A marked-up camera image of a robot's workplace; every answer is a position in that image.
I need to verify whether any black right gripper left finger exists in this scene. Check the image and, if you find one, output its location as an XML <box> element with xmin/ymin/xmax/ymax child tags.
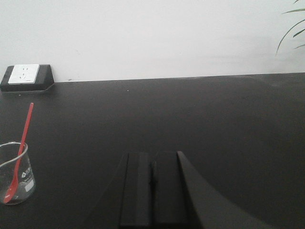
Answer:
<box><xmin>87</xmin><ymin>152</ymin><xmax>152</xmax><ymax>229</ymax></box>

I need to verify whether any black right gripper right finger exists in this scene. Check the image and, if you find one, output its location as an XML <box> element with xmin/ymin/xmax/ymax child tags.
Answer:
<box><xmin>152</xmin><ymin>151</ymin><xmax>277</xmax><ymax>229</ymax></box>

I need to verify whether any red plastic spoon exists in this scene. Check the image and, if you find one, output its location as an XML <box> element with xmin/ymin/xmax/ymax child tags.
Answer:
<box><xmin>3</xmin><ymin>102</ymin><xmax>34</xmax><ymax>205</ymax></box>

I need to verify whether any black socket box white plate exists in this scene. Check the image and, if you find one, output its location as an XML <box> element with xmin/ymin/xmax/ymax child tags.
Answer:
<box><xmin>0</xmin><ymin>63</ymin><xmax>55</xmax><ymax>93</ymax></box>

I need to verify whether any green potted plant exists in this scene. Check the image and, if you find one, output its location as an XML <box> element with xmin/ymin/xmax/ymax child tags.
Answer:
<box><xmin>275</xmin><ymin>0</ymin><xmax>305</xmax><ymax>57</ymax></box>

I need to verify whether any small printed glass beaker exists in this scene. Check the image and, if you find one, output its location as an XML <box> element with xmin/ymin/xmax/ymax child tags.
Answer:
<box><xmin>0</xmin><ymin>141</ymin><xmax>36</xmax><ymax>206</ymax></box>

